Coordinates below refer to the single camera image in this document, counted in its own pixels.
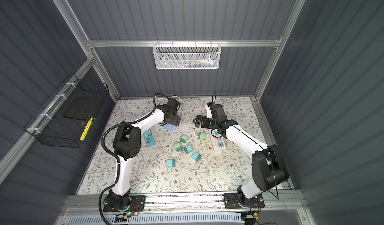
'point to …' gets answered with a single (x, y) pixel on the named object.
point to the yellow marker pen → (86, 129)
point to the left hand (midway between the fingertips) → (171, 119)
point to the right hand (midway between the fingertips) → (201, 121)
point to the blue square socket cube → (170, 127)
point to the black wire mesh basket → (63, 121)
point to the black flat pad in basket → (83, 108)
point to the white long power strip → (218, 143)
